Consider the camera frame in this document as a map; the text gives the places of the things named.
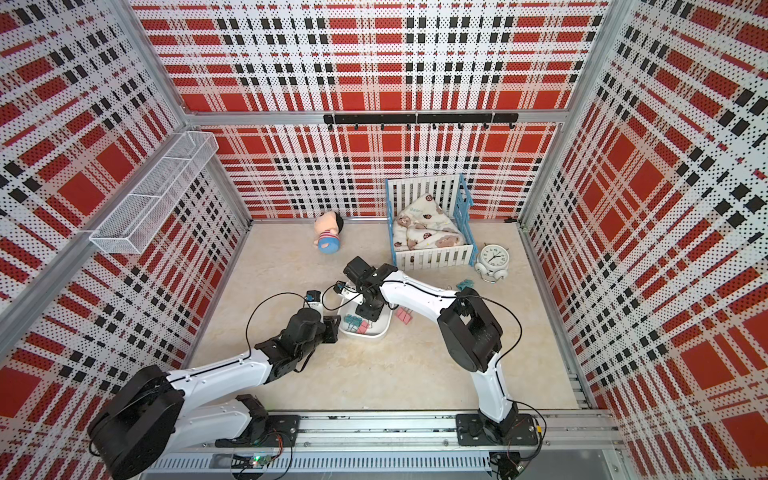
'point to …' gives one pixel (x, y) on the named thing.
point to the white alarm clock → (492, 263)
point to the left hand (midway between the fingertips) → (341, 317)
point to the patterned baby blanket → (423, 225)
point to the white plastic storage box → (378, 329)
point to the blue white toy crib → (454, 200)
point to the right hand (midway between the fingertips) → (375, 304)
